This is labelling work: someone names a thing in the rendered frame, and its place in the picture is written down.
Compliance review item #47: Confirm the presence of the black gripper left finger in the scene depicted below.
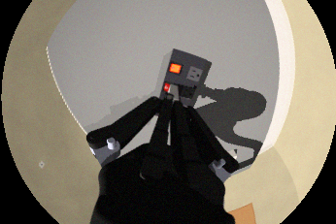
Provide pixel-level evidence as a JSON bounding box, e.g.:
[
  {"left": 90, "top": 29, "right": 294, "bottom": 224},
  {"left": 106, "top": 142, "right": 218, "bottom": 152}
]
[{"left": 86, "top": 83, "right": 174, "bottom": 185}]

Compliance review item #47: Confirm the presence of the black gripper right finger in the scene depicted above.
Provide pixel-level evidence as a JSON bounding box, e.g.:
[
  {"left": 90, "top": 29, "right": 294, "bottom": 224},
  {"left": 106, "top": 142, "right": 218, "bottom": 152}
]
[{"left": 170, "top": 85, "right": 240, "bottom": 189}]

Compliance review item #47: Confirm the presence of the black power strip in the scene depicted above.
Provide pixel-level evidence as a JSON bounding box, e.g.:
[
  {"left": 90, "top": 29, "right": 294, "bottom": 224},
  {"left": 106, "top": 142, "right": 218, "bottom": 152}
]
[{"left": 159, "top": 48, "right": 207, "bottom": 107}]

